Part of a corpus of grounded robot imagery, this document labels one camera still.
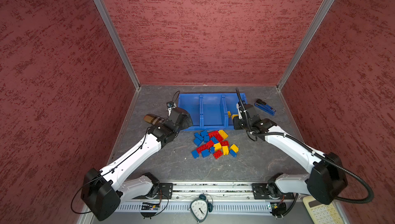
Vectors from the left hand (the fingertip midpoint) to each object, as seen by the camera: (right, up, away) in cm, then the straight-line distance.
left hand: (181, 122), depth 80 cm
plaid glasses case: (-20, -1, +16) cm, 26 cm away
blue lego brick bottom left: (+7, -20, +7) cm, 22 cm away
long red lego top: (+20, -10, +13) cm, 26 cm away
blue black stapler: (+54, +7, +27) cm, 61 cm away
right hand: (+30, -1, +5) cm, 31 cm away
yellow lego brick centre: (+20, -16, +7) cm, 26 cm away
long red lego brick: (+15, -15, +8) cm, 23 cm away
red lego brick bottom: (+20, -19, +5) cm, 28 cm away
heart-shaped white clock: (+10, -37, -13) cm, 40 cm away
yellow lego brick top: (+25, -10, +14) cm, 31 cm away
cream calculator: (+65, -39, -13) cm, 77 cm away
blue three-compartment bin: (+16, +4, +27) cm, 32 cm away
